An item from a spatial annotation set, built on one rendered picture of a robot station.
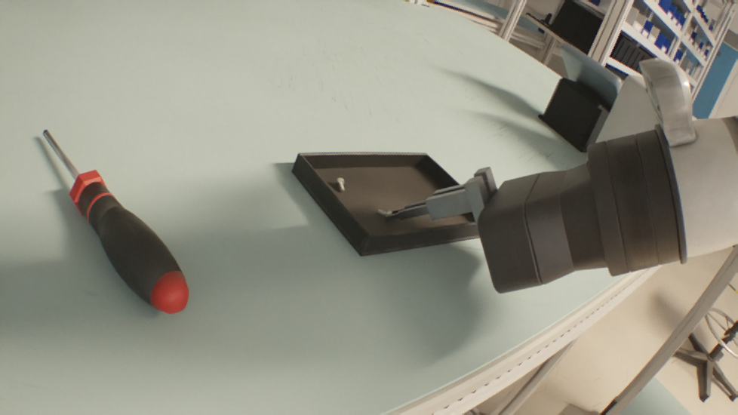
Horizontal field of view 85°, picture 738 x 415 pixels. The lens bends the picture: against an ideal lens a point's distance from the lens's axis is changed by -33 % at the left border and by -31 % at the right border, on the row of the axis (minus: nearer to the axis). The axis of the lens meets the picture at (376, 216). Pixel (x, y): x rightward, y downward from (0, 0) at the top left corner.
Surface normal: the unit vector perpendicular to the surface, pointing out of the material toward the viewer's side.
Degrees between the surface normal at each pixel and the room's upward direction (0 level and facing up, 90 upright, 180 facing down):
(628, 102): 90
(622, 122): 90
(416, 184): 0
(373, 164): 90
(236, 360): 0
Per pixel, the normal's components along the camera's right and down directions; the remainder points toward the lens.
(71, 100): 0.36, -0.79
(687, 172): -0.53, -0.17
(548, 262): -0.11, 0.25
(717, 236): -0.23, 0.71
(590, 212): -0.61, 0.18
